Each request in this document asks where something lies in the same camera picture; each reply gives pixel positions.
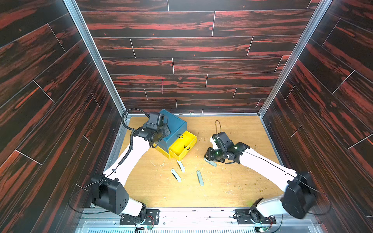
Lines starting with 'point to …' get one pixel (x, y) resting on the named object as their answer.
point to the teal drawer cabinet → (177, 126)
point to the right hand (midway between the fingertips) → (208, 154)
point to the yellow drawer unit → (172, 151)
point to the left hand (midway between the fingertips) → (168, 129)
